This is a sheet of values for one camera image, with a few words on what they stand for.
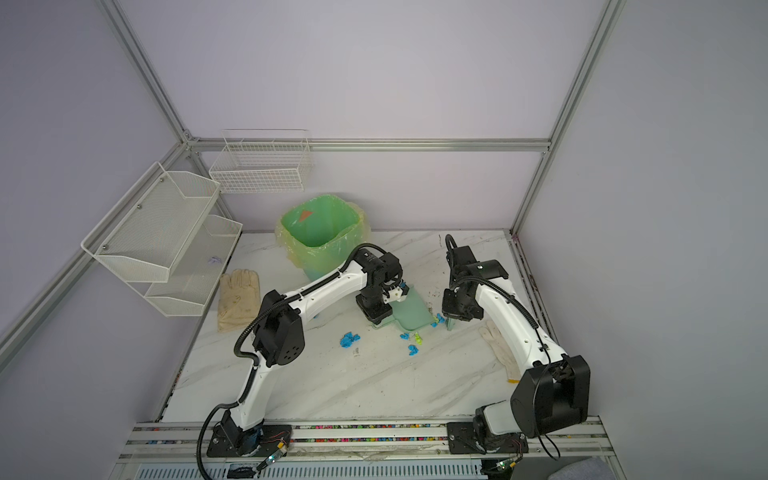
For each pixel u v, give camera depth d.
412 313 0.94
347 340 0.90
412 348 0.89
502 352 0.88
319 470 0.70
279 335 0.55
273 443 0.73
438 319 0.95
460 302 0.67
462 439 0.73
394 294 0.83
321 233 1.02
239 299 1.01
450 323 0.95
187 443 0.75
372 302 0.78
